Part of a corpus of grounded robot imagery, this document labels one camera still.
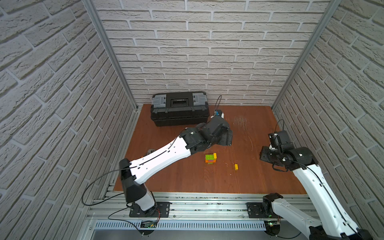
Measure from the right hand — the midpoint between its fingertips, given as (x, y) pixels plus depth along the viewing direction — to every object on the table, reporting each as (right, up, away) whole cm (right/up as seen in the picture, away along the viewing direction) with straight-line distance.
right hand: (266, 154), depth 73 cm
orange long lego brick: (-28, -8, +15) cm, 33 cm away
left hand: (-20, +12, -4) cm, 24 cm away
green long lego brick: (-27, -4, +13) cm, 30 cm away
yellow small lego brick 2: (-11, -11, +15) cm, 21 cm away
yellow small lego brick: (-24, -4, +12) cm, 27 cm away
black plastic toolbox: (-48, +25, +23) cm, 59 cm away
